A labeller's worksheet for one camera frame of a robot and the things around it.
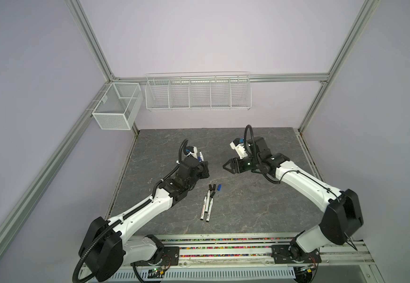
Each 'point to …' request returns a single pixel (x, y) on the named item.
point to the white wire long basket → (198, 91)
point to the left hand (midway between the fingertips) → (207, 164)
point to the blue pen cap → (219, 187)
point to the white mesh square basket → (119, 105)
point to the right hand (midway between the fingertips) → (227, 167)
